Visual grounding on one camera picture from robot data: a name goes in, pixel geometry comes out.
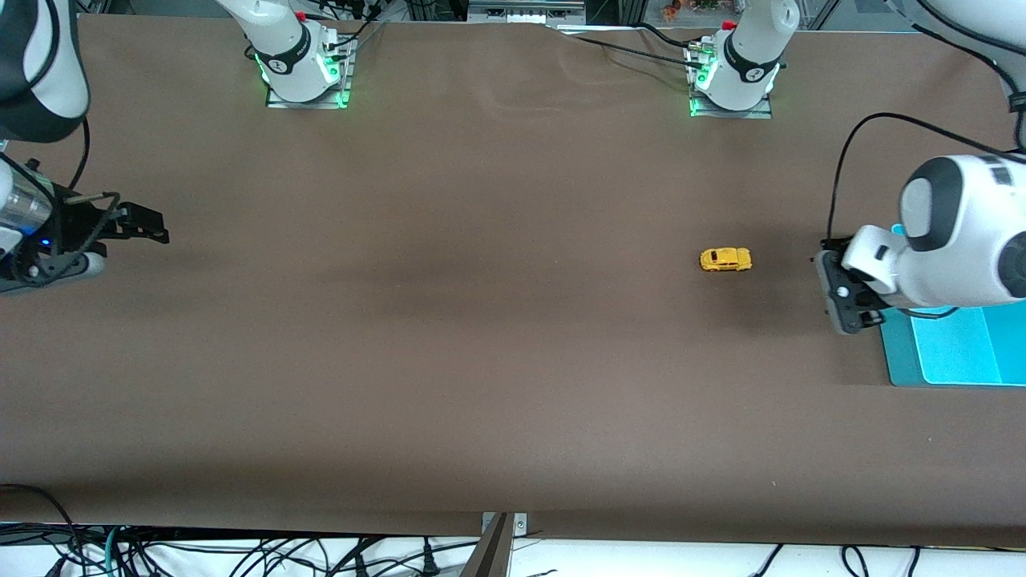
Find metal table bracket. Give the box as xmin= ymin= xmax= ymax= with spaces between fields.
xmin=481 ymin=512 xmax=529 ymax=538

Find black right base cables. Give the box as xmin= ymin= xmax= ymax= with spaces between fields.
xmin=319 ymin=0 xmax=387 ymax=59

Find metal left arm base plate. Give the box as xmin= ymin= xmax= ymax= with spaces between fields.
xmin=688 ymin=44 xmax=775 ymax=120

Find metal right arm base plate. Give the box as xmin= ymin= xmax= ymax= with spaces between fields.
xmin=265 ymin=36 xmax=353 ymax=110

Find yellow toy beetle car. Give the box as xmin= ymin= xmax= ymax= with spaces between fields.
xmin=699 ymin=247 xmax=753 ymax=273

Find long black base cable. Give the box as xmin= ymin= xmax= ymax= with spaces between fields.
xmin=553 ymin=30 xmax=708 ymax=70

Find black looped floor cable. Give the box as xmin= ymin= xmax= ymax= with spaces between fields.
xmin=0 ymin=483 xmax=81 ymax=577

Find short black base cable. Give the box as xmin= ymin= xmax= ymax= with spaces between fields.
xmin=637 ymin=22 xmax=700 ymax=51

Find turquoise plastic bin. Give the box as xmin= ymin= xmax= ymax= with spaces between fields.
xmin=879 ymin=224 xmax=1026 ymax=388

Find grey metal box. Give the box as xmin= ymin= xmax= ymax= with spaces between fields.
xmin=467 ymin=0 xmax=588 ymax=25

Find grey mount bar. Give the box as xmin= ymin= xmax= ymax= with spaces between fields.
xmin=460 ymin=513 xmax=515 ymax=577

